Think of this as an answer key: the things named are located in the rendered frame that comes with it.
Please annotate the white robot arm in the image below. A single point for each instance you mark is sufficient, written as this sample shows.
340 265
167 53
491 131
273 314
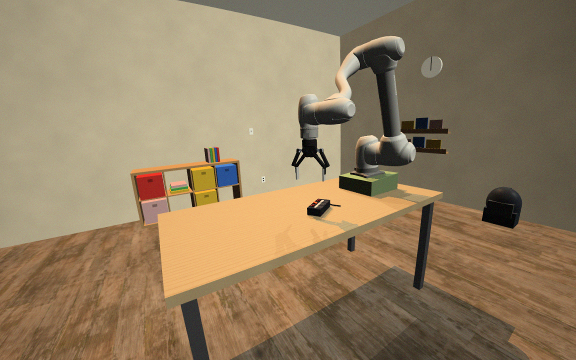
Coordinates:
382 55

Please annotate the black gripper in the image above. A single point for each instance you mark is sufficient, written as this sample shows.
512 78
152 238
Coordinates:
309 149

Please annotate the black power strip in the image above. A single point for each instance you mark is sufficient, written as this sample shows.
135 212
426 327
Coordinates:
318 207

